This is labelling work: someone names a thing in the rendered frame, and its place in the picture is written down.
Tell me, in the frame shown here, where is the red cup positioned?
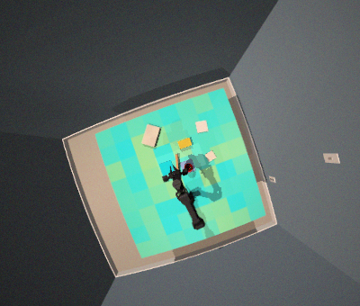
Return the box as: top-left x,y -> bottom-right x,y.
184,163 -> 193,172

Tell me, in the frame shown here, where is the yellow rectangular block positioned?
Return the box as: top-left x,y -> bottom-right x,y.
178,138 -> 192,149

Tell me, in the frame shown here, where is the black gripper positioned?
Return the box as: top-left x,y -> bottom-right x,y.
162,165 -> 188,183

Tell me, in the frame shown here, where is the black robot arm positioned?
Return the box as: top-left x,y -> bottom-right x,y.
170,170 -> 205,230

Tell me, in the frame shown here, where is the beige rectangular block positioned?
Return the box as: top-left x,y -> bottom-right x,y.
142,124 -> 160,147

